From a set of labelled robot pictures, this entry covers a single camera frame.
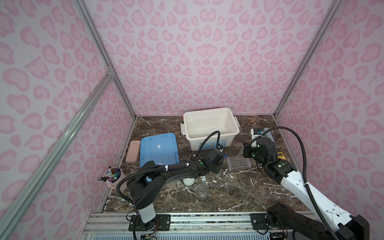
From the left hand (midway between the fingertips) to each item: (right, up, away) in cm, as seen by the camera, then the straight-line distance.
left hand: (218, 159), depth 86 cm
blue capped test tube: (+6, 0, +8) cm, 10 cm away
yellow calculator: (+41, +1, +10) cm, 42 cm away
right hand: (+13, +11, -8) cm, 18 cm away
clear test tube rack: (+13, -4, +7) cm, 16 cm away
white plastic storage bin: (-11, +20, +24) cm, 33 cm away
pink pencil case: (-53, +1, +10) cm, 54 cm away
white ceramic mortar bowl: (-17, -12, -2) cm, 21 cm away
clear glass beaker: (-10, -15, -8) cm, 20 cm away
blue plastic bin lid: (-36, +4, +15) cm, 39 cm away
